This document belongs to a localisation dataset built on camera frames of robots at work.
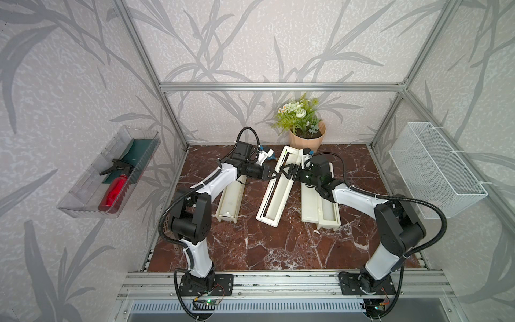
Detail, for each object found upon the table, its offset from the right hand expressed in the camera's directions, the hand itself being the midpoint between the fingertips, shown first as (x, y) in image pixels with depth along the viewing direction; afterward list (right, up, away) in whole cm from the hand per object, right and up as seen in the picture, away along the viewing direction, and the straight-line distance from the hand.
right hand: (283, 168), depth 88 cm
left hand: (-3, -3, -3) cm, 5 cm away
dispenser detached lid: (-3, -13, +1) cm, 13 cm away
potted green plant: (+8, +24, +5) cm, 25 cm away
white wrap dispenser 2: (+14, -17, -1) cm, 23 cm away
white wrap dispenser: (-24, -15, +4) cm, 28 cm away
